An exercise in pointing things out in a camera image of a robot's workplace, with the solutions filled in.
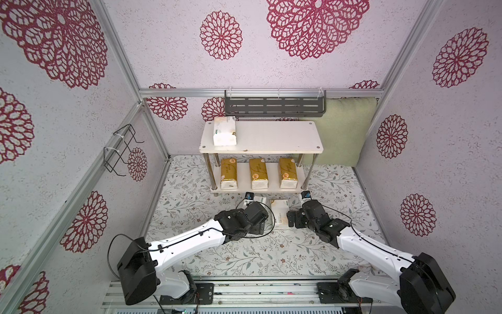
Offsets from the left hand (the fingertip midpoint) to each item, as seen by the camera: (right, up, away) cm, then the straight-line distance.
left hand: (252, 221), depth 79 cm
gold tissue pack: (-11, +19, +16) cm, 27 cm away
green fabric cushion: (+45, +41, +18) cm, 64 cm away
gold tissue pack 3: (+18, +20, +15) cm, 30 cm away
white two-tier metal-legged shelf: (+11, +35, +2) cm, 36 cm away
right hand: (+19, +3, +7) cm, 20 cm away
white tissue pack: (+3, +9, +2) cm, 10 cm away
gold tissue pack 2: (+4, +19, +15) cm, 25 cm away
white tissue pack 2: (+14, +3, +13) cm, 19 cm away
